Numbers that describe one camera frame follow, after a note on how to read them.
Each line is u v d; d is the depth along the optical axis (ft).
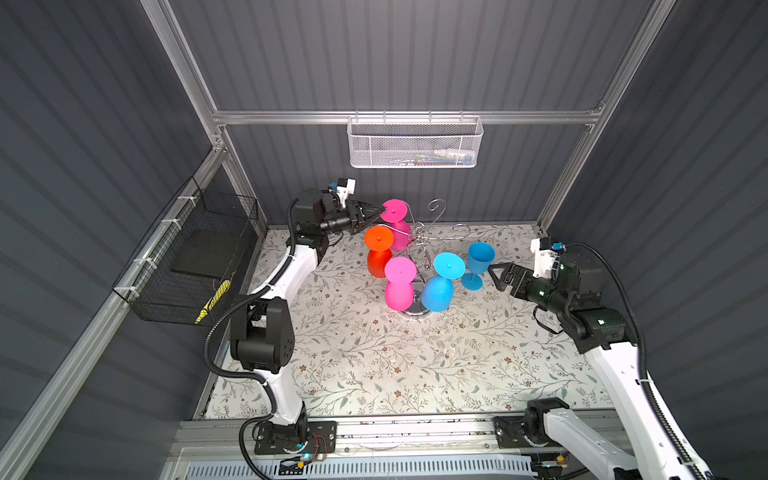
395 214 2.56
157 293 2.18
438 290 2.40
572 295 1.67
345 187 2.52
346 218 2.41
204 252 2.54
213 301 2.08
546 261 2.03
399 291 2.49
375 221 2.53
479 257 3.04
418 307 2.68
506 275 2.04
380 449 2.39
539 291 1.96
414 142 4.06
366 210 2.53
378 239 2.42
